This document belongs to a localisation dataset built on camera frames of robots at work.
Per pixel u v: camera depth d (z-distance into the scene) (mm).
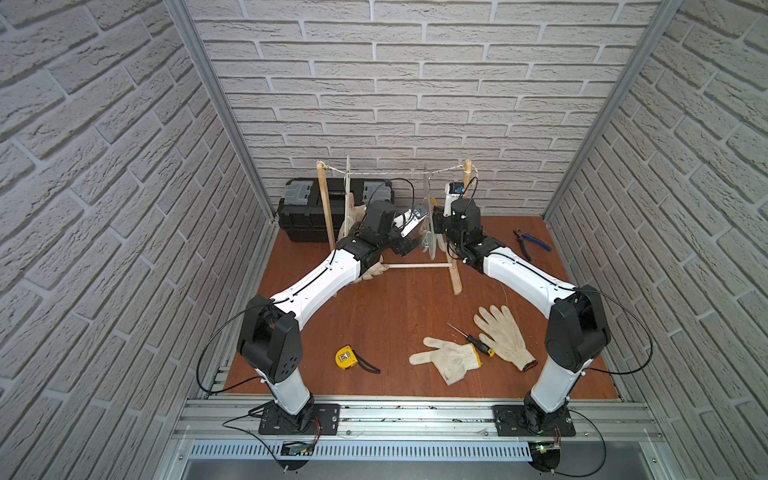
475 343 855
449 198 755
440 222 761
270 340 443
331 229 852
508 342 874
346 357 814
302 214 978
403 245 739
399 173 1100
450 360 832
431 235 795
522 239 1125
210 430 698
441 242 714
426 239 793
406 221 657
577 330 468
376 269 915
